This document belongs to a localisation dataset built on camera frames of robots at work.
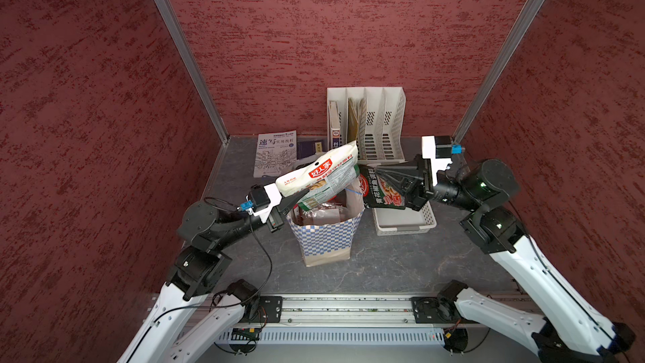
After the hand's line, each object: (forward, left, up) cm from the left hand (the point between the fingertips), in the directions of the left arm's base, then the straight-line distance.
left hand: (304, 191), depth 52 cm
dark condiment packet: (+11, -4, -32) cm, 34 cm away
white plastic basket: (+12, -31, -41) cm, 53 cm away
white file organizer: (+62, -32, -33) cm, 77 cm away
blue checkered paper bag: (-1, -6, -27) cm, 27 cm away
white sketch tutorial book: (+46, +20, -41) cm, 65 cm away
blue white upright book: (+40, -7, -18) cm, 45 cm away
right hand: (+1, -15, +4) cm, 15 cm away
